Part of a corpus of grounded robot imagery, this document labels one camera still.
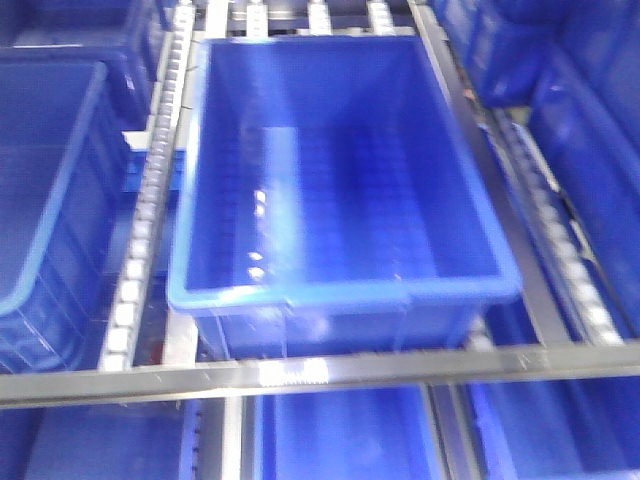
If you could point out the steel rack with roller tracks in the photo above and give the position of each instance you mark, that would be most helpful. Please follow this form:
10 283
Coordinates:
350 372

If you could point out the blue plastic bin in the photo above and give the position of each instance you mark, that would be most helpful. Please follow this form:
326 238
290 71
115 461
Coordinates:
350 175

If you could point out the row of blue bins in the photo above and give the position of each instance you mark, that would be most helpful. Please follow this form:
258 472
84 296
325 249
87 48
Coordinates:
50 175

